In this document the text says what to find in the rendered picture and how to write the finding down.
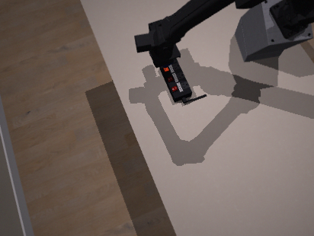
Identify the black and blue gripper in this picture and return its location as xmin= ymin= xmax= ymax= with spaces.
xmin=149 ymin=44 xmax=181 ymax=69

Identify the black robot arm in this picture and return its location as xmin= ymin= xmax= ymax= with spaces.
xmin=134 ymin=0 xmax=314 ymax=56

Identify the black power strip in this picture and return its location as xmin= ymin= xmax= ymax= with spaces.
xmin=159 ymin=59 xmax=206 ymax=104

